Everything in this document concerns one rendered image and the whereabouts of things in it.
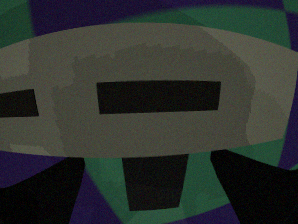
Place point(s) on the black two-prong plug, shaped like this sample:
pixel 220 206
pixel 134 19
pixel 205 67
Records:
pixel 154 182

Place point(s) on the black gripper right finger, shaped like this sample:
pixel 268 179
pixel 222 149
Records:
pixel 259 193

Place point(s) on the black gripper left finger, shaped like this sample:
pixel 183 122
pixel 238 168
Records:
pixel 46 198

